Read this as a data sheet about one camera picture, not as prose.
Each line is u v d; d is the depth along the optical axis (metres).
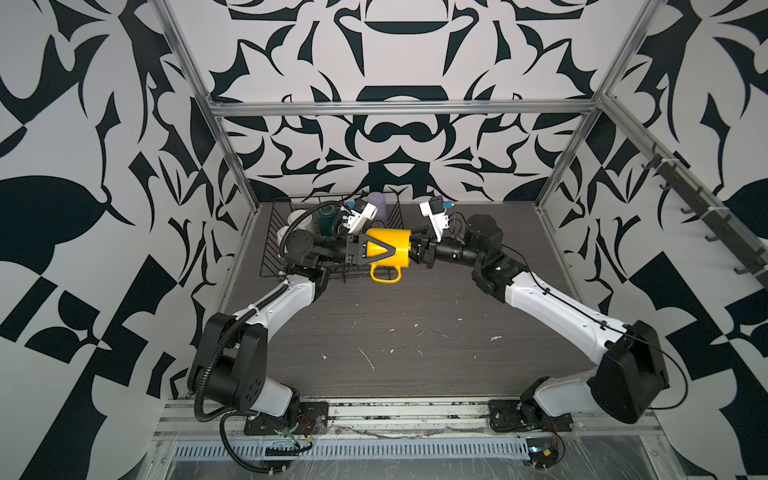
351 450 0.65
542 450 0.71
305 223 1.00
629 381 0.42
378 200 1.01
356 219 0.65
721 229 0.55
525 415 0.67
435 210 0.62
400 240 0.61
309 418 0.74
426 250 0.62
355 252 0.60
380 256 0.60
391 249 0.60
